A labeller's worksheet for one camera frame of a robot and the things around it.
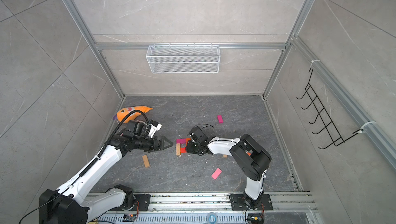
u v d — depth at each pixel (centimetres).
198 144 71
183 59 101
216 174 82
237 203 73
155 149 66
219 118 105
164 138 68
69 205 37
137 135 64
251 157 49
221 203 75
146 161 86
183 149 91
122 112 98
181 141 94
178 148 90
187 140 94
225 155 88
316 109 71
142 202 73
